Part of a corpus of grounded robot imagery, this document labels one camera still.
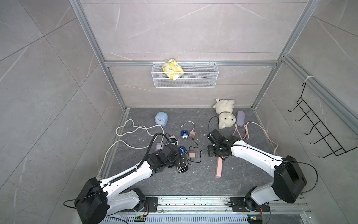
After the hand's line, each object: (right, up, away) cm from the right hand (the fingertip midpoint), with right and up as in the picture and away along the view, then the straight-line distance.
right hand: (213, 151), depth 86 cm
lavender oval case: (+28, +21, +24) cm, 43 cm away
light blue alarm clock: (-35, +21, +17) cm, 44 cm away
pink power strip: (+3, -10, -3) cm, 10 cm away
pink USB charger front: (-12, +10, +15) cm, 22 cm away
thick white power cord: (-49, 0, +11) cm, 50 cm away
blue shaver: (-18, +9, +14) cm, 24 cm away
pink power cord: (+27, +10, +12) cm, 32 cm away
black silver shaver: (-20, -10, -2) cm, 22 cm away
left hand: (-20, -1, -5) cm, 21 cm away
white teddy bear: (+15, +30, +24) cm, 41 cm away
